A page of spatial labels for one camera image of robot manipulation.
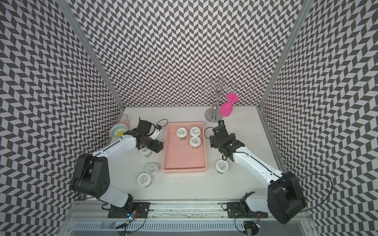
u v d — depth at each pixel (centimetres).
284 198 40
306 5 67
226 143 63
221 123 73
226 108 94
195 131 96
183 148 96
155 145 81
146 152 85
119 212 67
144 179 77
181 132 96
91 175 44
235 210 72
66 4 72
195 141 91
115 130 99
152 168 82
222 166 81
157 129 84
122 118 107
